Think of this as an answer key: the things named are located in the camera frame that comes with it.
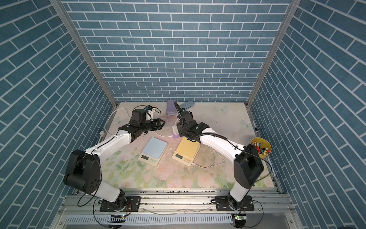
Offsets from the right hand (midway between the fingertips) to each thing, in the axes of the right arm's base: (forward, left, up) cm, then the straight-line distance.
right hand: (183, 126), depth 86 cm
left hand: (+2, +11, 0) cm, 12 cm away
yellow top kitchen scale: (-9, -2, -14) cm, 17 cm away
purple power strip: (+2, +6, -14) cm, 16 cm away
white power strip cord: (+24, +48, -15) cm, 56 cm away
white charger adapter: (+4, +6, -10) cm, 12 cm away
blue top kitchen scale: (-11, +19, -15) cm, 27 cm away
